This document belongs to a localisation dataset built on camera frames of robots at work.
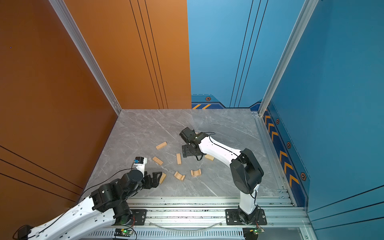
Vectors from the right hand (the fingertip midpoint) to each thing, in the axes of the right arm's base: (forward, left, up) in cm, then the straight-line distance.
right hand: (190, 152), depth 88 cm
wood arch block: (-12, +6, -6) cm, 15 cm away
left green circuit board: (-38, +32, -9) cm, 50 cm away
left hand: (-14, +17, +5) cm, 23 cm away
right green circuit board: (-38, -30, -9) cm, 50 cm away
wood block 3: (-2, +21, -6) cm, 22 cm away
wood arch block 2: (-10, -3, -7) cm, 13 cm away
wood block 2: (0, +8, -7) cm, 11 cm away
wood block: (+9, +20, -6) cm, 23 cm away
